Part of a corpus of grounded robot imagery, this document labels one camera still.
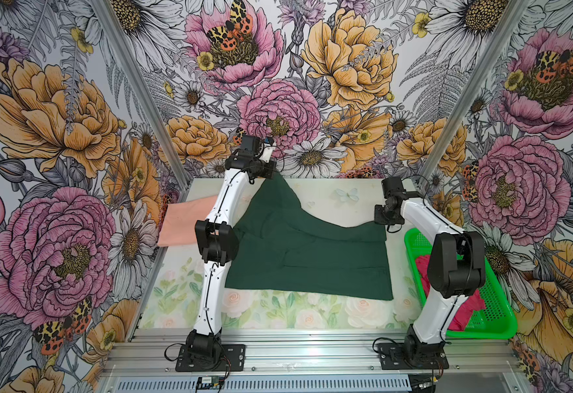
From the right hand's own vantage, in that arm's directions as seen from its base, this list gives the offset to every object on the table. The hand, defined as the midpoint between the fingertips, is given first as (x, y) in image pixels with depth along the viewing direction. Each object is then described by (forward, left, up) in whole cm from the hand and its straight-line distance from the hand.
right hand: (384, 221), depth 96 cm
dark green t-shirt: (-4, +40, -8) cm, 41 cm away
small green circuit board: (-48, +61, -11) cm, 78 cm away
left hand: (+17, +43, +11) cm, 47 cm away
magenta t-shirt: (-31, -21, -4) cm, 37 cm away
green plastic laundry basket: (-35, -28, -7) cm, 45 cm away
